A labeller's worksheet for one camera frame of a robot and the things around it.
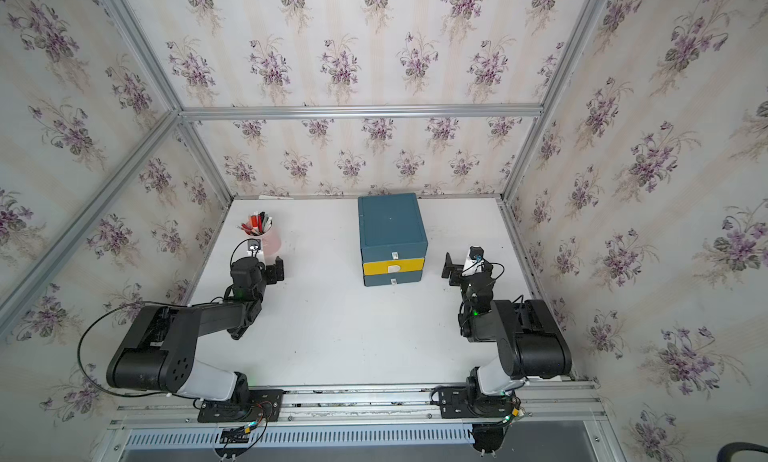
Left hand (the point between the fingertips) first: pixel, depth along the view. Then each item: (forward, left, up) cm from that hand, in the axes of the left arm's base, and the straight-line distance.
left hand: (264, 259), depth 93 cm
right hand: (-1, -63, +4) cm, 64 cm away
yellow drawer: (-6, -40, +6) cm, 41 cm away
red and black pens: (+12, +4, +3) cm, 13 cm away
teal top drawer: (-5, -41, +11) cm, 43 cm away
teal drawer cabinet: (-3, -40, +15) cm, 43 cm away
